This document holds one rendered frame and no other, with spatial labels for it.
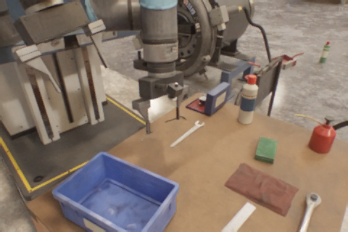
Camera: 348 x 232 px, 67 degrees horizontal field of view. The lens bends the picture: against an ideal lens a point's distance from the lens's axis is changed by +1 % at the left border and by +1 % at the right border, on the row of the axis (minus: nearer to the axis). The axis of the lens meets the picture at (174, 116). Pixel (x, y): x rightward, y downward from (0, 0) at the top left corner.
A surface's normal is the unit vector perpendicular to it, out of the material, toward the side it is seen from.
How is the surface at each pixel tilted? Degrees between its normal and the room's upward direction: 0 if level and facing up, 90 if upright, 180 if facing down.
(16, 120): 90
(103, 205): 0
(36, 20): 67
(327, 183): 0
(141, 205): 0
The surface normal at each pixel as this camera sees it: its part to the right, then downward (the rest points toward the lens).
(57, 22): 0.69, -0.02
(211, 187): 0.00, -0.85
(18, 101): 0.67, 0.39
